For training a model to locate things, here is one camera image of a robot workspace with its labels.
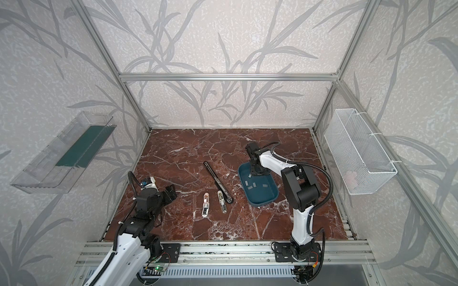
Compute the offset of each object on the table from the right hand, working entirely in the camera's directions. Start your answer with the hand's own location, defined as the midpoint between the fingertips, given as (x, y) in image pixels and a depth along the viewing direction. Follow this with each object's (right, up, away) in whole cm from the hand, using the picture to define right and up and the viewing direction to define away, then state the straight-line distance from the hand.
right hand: (259, 167), depth 98 cm
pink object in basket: (+35, -1, -26) cm, 43 cm away
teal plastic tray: (0, -11, -6) cm, 13 cm away
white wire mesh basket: (+32, +6, -37) cm, 49 cm away
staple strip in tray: (-3, -9, -5) cm, 10 cm away
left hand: (-43, -6, -14) cm, 46 cm away
